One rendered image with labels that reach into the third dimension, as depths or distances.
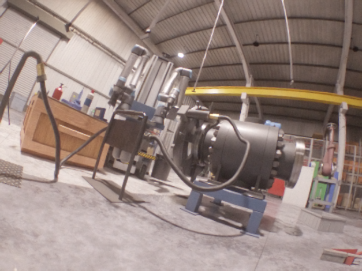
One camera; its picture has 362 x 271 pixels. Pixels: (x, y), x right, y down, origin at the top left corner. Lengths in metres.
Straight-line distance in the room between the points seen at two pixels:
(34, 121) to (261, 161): 1.70
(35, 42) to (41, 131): 8.61
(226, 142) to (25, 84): 9.00
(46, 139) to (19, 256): 1.06
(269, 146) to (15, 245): 1.41
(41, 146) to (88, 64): 8.77
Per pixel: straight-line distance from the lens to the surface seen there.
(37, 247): 0.52
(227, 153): 1.31
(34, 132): 1.37
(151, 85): 2.40
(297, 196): 5.08
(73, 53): 9.84
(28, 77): 9.33
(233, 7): 9.13
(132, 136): 1.04
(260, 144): 1.28
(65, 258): 0.50
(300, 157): 1.36
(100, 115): 1.54
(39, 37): 9.92
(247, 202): 1.14
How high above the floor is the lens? 0.34
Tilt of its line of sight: 9 degrees up
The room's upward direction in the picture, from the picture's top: 18 degrees clockwise
